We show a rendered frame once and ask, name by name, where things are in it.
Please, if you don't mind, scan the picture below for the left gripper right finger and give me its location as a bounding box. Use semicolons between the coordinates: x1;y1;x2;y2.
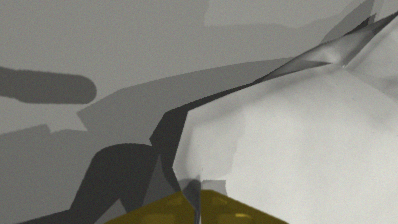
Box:
201;190;289;224

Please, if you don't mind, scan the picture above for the white pillow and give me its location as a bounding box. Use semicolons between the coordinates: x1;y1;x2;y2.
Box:
173;11;398;224

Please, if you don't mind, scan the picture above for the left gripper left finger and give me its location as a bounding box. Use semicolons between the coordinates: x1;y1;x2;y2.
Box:
104;191;194;224

